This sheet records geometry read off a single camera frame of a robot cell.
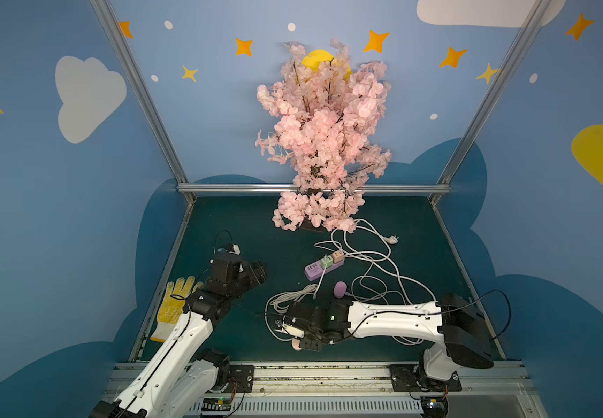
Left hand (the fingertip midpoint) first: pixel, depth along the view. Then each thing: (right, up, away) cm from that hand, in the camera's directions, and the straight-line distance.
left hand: (260, 266), depth 81 cm
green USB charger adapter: (+22, 0, +12) cm, 25 cm away
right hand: (+14, -18, -2) cm, 23 cm away
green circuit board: (-11, -38, -8) cm, 40 cm away
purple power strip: (+18, -4, +12) cm, 22 cm away
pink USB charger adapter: (+26, +1, +13) cm, 29 cm away
